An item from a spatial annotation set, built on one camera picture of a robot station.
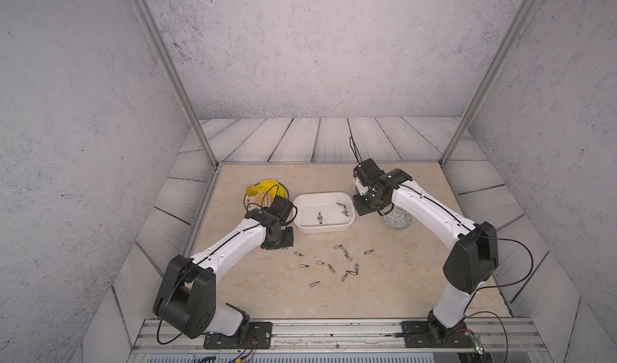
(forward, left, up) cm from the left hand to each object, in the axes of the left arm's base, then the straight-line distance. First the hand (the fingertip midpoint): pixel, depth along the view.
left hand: (290, 243), depth 85 cm
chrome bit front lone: (-12, -8, -7) cm, 16 cm away
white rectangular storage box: (+17, -13, -7) cm, 23 cm away
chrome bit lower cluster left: (-9, -19, -8) cm, 22 cm away
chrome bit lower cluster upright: (-7, -23, -7) cm, 26 cm away
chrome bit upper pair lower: (-2, -21, -7) cm, 22 cm away
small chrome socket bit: (+17, -21, -6) cm, 28 cm away
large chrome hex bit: (0, -29, -7) cm, 30 cm away
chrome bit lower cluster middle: (-8, -21, -8) cm, 24 cm away
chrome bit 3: (-6, -15, -7) cm, 18 cm away
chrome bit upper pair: (+2, -17, -7) cm, 19 cm away
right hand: (+9, -25, +9) cm, 28 cm away
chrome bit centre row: (-4, -10, -8) cm, 13 cm away
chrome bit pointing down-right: (+21, -19, -6) cm, 29 cm away
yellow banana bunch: (+29, +14, -3) cm, 32 cm away
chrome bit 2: (0, -2, -8) cm, 8 cm away
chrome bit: (+15, -11, -7) cm, 20 cm away
